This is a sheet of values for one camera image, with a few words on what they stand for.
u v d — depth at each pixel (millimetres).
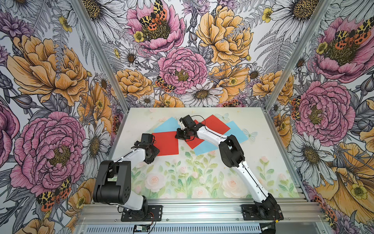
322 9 727
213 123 1156
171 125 1129
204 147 953
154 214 739
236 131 1088
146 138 751
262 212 653
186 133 917
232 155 660
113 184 442
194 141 972
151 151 727
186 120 874
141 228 701
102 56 893
